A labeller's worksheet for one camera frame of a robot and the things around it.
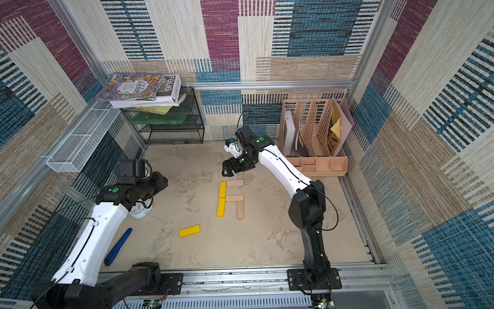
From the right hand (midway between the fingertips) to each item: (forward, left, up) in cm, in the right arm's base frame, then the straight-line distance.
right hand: (228, 169), depth 84 cm
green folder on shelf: (+28, +30, +6) cm, 42 cm away
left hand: (-6, +25, +2) cm, 26 cm away
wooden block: (+5, -1, -18) cm, 19 cm away
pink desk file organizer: (+29, -43, -6) cm, 52 cm away
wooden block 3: (-9, -4, -19) cm, 21 cm away
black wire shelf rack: (+23, +24, +6) cm, 34 cm away
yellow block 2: (-9, +5, -18) cm, 20 cm away
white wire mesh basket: (-2, +55, +15) cm, 57 cm away
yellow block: (+2, +5, -19) cm, 19 cm away
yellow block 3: (-19, +18, -19) cm, 33 cm away
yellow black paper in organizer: (+22, -52, -3) cm, 57 cm away
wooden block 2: (-3, -1, -19) cm, 19 cm away
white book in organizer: (+25, -30, +1) cm, 39 cm away
